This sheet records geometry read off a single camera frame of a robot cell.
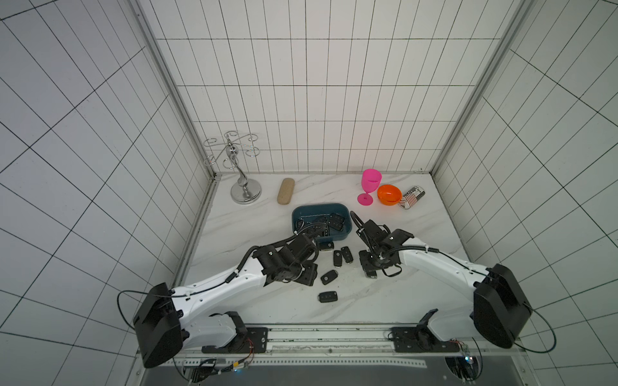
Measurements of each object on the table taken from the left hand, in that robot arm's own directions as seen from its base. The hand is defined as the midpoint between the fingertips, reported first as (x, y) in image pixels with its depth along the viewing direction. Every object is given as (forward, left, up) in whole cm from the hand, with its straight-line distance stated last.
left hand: (302, 277), depth 77 cm
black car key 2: (+10, -13, -8) cm, 18 cm away
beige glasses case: (+43, +10, -7) cm, 44 cm away
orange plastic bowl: (+41, -39, -6) cm, 56 cm away
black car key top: (+15, -9, -7) cm, 19 cm away
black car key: (+12, -17, -8) cm, 22 cm away
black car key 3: (+3, -9, -8) cm, 13 cm away
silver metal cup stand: (+44, +30, -9) cm, 54 cm away
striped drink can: (+39, -48, -6) cm, 63 cm away
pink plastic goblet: (+39, -27, +4) cm, 48 cm away
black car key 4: (-3, -9, -8) cm, 12 cm away
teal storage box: (+32, +2, -6) cm, 33 cm away
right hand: (+9, -22, -4) cm, 24 cm away
